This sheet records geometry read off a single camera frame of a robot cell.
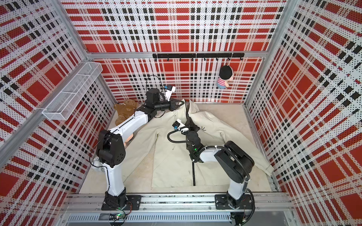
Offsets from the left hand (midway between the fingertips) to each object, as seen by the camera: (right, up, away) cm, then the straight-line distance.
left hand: (184, 100), depth 84 cm
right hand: (+5, -10, +1) cm, 11 cm away
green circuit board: (-32, -60, -15) cm, 69 cm away
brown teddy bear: (-47, -5, +23) cm, 52 cm away
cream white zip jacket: (-16, -38, +5) cm, 41 cm away
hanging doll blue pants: (+28, +19, +9) cm, 35 cm away
